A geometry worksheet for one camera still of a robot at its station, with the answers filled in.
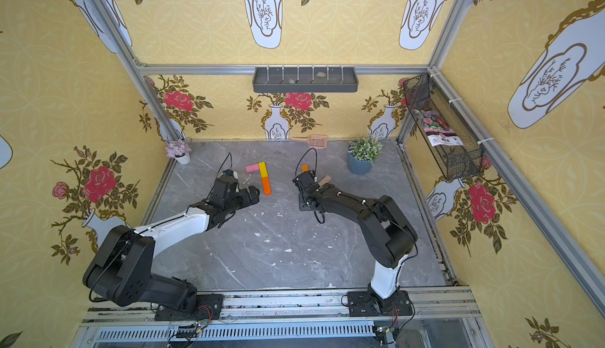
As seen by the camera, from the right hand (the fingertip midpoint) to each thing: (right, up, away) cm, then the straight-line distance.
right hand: (307, 203), depth 94 cm
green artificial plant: (+24, +22, +3) cm, 33 cm away
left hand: (-21, +4, -2) cm, 22 cm away
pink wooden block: (-26, +14, +16) cm, 33 cm away
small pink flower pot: (-57, +18, +13) cm, 61 cm away
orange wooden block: (-1, +14, +16) cm, 21 cm away
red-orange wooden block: (-18, +6, +9) cm, 21 cm away
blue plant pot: (+22, +14, +9) cm, 28 cm away
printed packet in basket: (+42, +27, -17) cm, 53 cm away
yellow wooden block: (-20, +11, +13) cm, 26 cm away
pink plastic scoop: (+4, +27, +27) cm, 39 cm away
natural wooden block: (+8, +9, +11) cm, 16 cm away
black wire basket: (+52, +17, -13) cm, 56 cm away
